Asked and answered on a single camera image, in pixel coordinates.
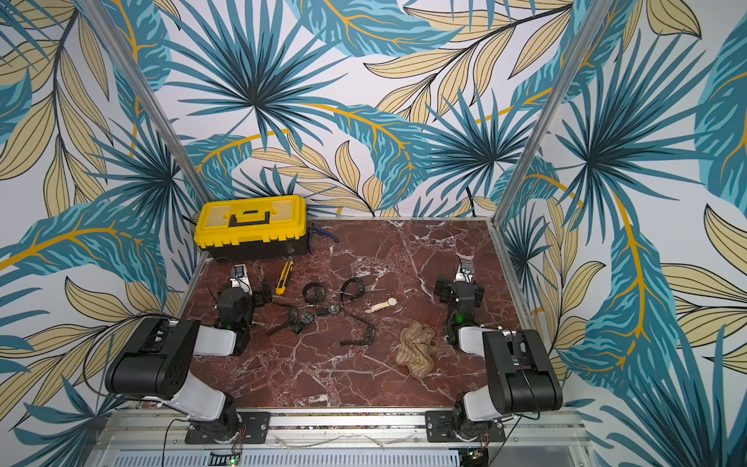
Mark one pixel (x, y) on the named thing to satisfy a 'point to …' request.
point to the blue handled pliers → (320, 231)
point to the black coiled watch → (313, 293)
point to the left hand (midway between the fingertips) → (250, 281)
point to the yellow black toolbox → (249, 228)
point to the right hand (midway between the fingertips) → (461, 278)
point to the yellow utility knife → (288, 269)
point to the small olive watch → (333, 309)
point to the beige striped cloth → (416, 349)
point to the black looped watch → (342, 291)
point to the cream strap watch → (392, 302)
